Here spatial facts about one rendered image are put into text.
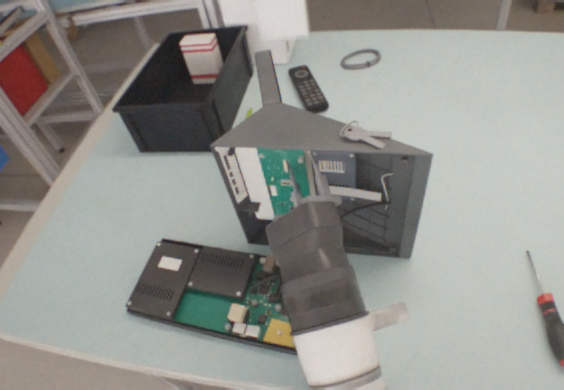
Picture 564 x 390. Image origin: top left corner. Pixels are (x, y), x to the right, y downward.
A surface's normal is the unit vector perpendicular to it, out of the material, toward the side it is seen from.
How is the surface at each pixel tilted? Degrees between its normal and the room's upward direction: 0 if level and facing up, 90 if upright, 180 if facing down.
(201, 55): 90
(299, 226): 53
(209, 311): 0
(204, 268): 0
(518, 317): 0
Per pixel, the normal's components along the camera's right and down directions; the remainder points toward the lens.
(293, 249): -0.74, 0.04
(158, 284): -0.13, -0.64
